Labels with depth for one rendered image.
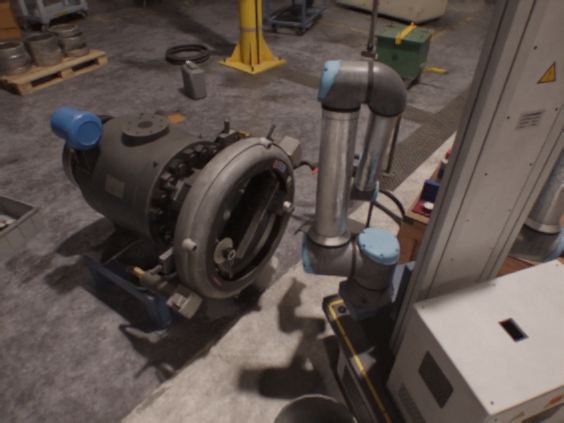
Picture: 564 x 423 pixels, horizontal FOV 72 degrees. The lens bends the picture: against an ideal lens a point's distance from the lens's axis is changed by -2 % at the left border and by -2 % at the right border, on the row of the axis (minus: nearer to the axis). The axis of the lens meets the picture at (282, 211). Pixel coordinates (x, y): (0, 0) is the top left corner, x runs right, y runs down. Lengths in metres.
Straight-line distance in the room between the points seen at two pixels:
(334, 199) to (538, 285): 0.69
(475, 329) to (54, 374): 1.86
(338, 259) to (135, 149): 1.05
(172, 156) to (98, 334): 1.05
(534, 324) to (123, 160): 1.67
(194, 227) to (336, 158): 0.60
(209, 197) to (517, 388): 1.10
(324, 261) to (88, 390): 1.31
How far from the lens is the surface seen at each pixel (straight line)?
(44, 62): 5.68
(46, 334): 2.45
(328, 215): 1.30
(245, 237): 1.71
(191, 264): 1.57
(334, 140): 1.19
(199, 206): 1.49
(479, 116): 1.04
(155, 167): 1.79
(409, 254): 2.28
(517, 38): 1.00
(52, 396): 2.23
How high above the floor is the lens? 1.79
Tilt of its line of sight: 40 degrees down
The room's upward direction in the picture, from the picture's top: straight up
